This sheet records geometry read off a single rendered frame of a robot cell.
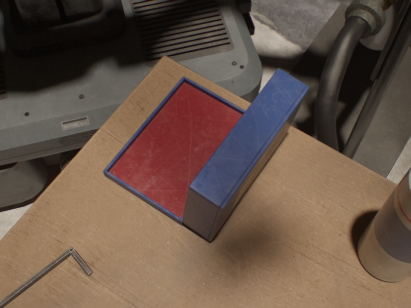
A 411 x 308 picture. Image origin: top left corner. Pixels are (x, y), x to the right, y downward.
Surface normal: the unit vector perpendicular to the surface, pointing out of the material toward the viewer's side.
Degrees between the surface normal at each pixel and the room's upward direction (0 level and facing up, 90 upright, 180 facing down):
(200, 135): 0
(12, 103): 0
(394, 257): 90
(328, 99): 44
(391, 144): 0
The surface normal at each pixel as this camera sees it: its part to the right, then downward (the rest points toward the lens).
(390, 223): -0.95, 0.28
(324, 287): 0.00, -0.47
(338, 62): 0.00, 0.07
